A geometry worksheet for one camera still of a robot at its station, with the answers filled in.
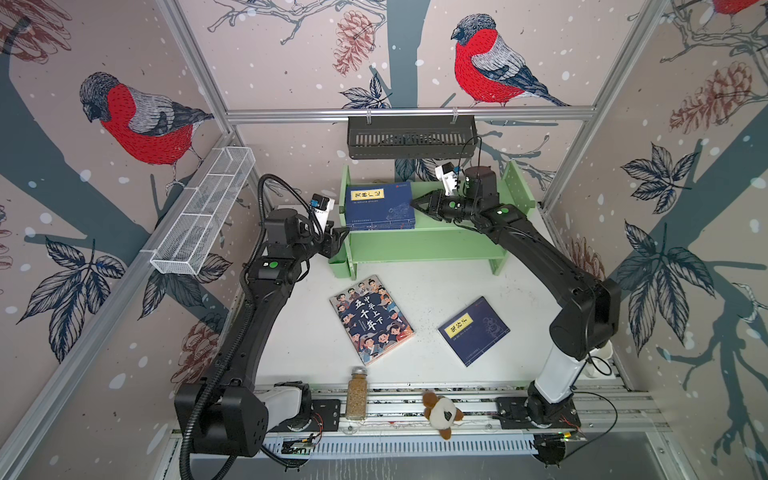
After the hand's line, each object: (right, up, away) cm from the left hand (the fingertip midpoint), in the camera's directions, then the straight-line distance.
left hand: (337, 224), depth 75 cm
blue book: (+11, +5, +4) cm, 12 cm away
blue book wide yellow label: (+11, 0, +2) cm, 11 cm away
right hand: (+18, +5, +2) cm, 19 cm away
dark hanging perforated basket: (+21, +32, +29) cm, 48 cm away
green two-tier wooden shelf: (+50, +11, +11) cm, 52 cm away
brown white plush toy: (+26, -46, -4) cm, 53 cm away
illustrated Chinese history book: (+8, -28, +13) cm, 32 cm away
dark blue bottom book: (+39, -32, +13) cm, 52 cm away
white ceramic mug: (+49, -24, -26) cm, 60 cm away
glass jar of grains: (+5, -43, -2) cm, 43 cm away
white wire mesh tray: (-37, +4, +4) cm, 37 cm away
